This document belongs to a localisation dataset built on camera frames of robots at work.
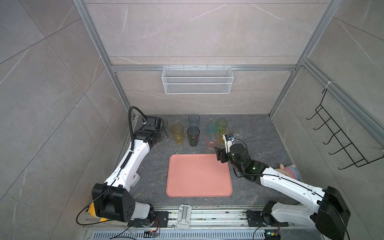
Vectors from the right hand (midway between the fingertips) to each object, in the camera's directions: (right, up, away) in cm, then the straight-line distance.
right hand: (220, 145), depth 80 cm
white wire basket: (-12, +42, +20) cm, 48 cm away
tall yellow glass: (-25, +6, +13) cm, 29 cm away
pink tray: (-12, -19, +8) cm, 24 cm away
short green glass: (+6, +12, +24) cm, 27 cm away
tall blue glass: (-14, +14, +18) cm, 27 cm away
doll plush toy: (+41, -15, +3) cm, 44 cm away
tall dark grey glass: (-15, +6, +11) cm, 19 cm away
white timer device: (-48, -20, +3) cm, 52 cm away
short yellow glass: (+5, +7, +20) cm, 22 cm away
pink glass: (-2, +1, +19) cm, 20 cm away
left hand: (-34, +8, +2) cm, 34 cm away
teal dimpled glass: (-2, +9, +20) cm, 23 cm away
